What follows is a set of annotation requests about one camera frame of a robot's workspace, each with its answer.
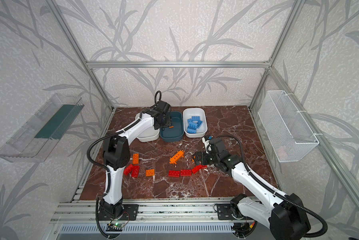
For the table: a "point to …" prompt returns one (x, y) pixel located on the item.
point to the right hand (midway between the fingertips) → (199, 150)
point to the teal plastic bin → (174, 132)
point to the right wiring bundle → (243, 229)
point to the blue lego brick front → (199, 123)
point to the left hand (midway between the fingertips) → (169, 119)
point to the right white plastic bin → (187, 113)
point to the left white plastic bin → (150, 134)
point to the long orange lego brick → (179, 154)
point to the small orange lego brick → (170, 127)
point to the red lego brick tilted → (195, 169)
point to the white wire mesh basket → (290, 137)
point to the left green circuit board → (115, 227)
